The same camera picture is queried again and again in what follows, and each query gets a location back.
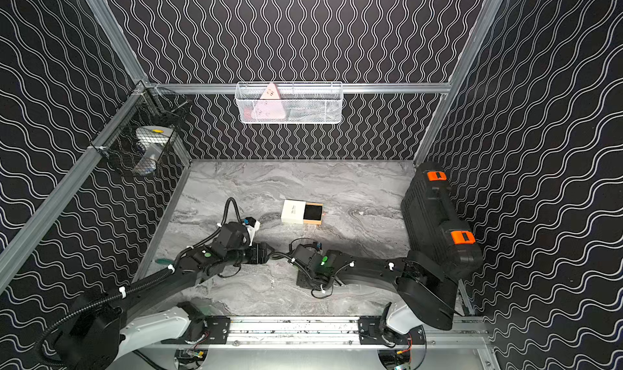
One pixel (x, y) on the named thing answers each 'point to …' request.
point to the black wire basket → (163, 110)
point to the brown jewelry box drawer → (312, 213)
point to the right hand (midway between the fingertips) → (302, 282)
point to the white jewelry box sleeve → (293, 212)
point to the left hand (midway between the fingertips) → (268, 248)
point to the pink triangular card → (269, 105)
